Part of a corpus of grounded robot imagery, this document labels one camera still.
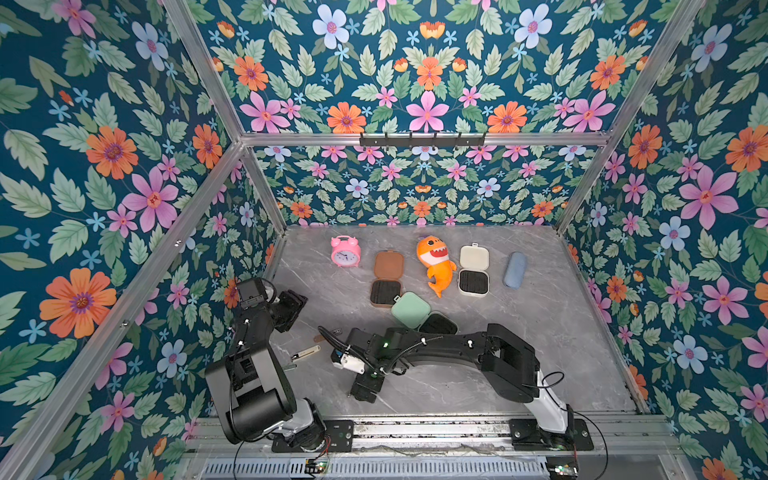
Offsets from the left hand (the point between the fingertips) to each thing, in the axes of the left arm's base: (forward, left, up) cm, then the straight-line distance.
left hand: (305, 300), depth 89 cm
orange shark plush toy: (+15, -41, -1) cm, 44 cm away
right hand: (-20, -18, -7) cm, 28 cm away
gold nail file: (-14, 0, -8) cm, 16 cm away
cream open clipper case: (+11, -56, -8) cm, 58 cm away
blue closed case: (+10, -70, -7) cm, 71 cm away
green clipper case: (-3, -34, -9) cm, 35 cm away
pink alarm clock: (+19, -11, 0) cm, 22 cm away
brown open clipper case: (+13, -25, -8) cm, 30 cm away
